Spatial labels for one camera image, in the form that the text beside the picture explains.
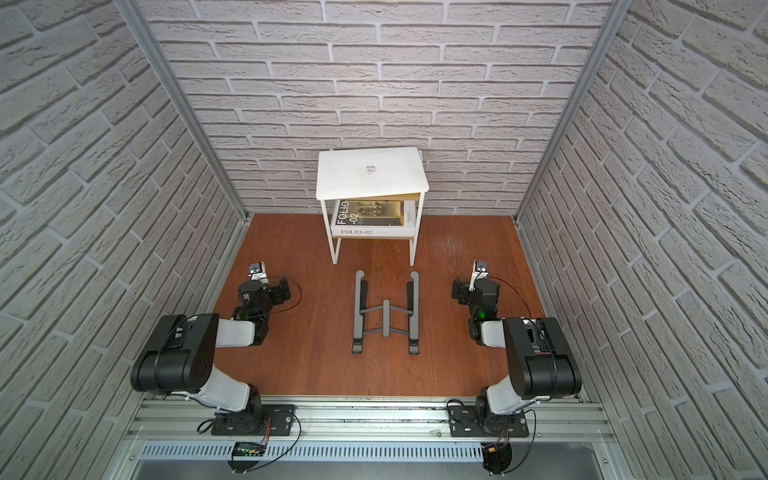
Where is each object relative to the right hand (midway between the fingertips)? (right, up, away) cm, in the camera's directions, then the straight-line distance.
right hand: (466, 276), depth 94 cm
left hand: (-65, +1, -1) cm, 65 cm away
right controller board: (+2, -41, -23) cm, 48 cm away
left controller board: (-60, -40, -22) cm, 75 cm away
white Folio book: (-29, +19, -2) cm, 35 cm away
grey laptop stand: (-34, -9, -7) cm, 35 cm away
